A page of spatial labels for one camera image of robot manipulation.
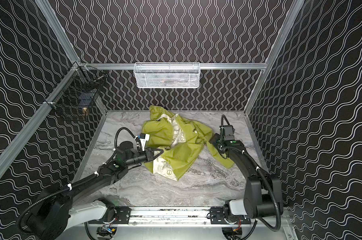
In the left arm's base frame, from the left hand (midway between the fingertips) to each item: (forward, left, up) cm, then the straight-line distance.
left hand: (166, 153), depth 74 cm
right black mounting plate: (-23, -25, -21) cm, 40 cm away
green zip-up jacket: (+22, -6, -20) cm, 30 cm away
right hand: (+15, -27, -9) cm, 32 cm away
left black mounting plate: (-24, +22, -22) cm, 39 cm away
